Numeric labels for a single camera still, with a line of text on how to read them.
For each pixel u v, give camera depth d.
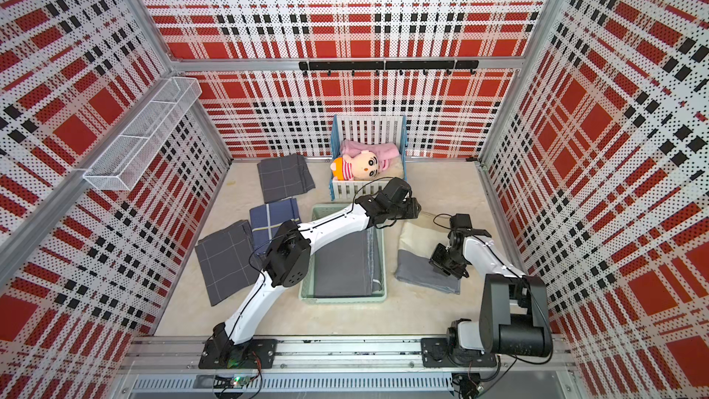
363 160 0.99
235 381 0.69
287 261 0.57
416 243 0.95
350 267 0.88
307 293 0.84
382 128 1.13
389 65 0.88
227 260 0.91
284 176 1.15
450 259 0.74
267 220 1.01
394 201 0.74
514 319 0.42
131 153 0.72
